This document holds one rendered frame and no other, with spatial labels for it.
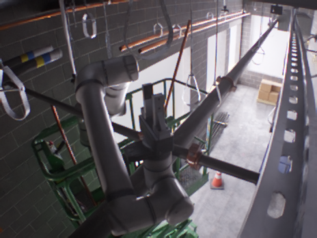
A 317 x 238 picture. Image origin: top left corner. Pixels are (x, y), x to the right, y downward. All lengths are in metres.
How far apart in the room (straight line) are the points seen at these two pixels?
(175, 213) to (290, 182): 0.42
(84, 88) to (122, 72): 0.17
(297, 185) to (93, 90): 0.72
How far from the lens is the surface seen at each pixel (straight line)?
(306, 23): 5.78
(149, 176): 0.67
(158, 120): 0.53
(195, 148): 0.76
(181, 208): 0.58
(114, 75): 0.88
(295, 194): 0.20
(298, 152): 0.24
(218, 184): 5.54
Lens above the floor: 4.30
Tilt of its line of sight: 33 degrees down
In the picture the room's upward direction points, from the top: 3 degrees counter-clockwise
